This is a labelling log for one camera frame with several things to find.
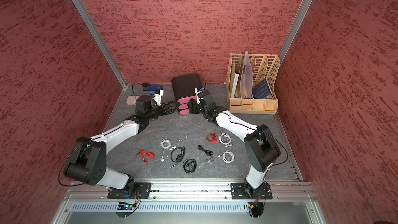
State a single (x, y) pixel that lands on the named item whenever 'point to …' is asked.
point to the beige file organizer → (263, 66)
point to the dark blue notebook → (261, 90)
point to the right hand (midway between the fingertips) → (192, 106)
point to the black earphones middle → (179, 156)
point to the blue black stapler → (150, 87)
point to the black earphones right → (208, 152)
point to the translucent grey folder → (246, 79)
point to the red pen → (223, 83)
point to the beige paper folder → (236, 64)
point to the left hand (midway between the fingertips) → (175, 107)
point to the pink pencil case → (131, 100)
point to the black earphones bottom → (189, 165)
